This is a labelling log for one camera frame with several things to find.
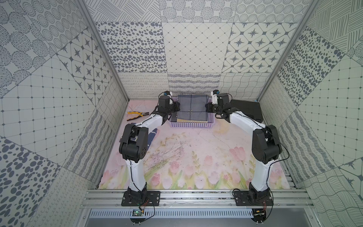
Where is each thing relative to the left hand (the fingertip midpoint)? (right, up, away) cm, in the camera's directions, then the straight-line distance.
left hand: (179, 101), depth 96 cm
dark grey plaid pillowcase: (+9, -4, +1) cm, 10 cm away
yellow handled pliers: (-31, -10, +14) cm, 35 cm away
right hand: (+19, -4, 0) cm, 20 cm away
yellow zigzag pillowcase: (+4, -14, +4) cm, 15 cm away
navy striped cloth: (-20, -25, +2) cm, 32 cm away
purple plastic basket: (-3, -16, +2) cm, 17 cm away
